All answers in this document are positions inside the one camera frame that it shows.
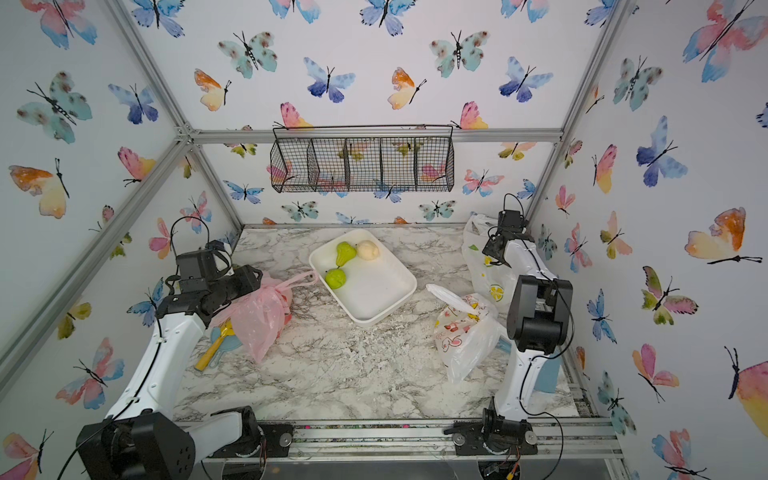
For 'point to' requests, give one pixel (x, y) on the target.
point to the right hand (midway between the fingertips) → (508, 248)
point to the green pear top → (345, 253)
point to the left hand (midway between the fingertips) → (257, 271)
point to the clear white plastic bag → (467, 332)
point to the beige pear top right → (368, 250)
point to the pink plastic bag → (261, 317)
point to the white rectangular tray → (363, 275)
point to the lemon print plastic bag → (493, 281)
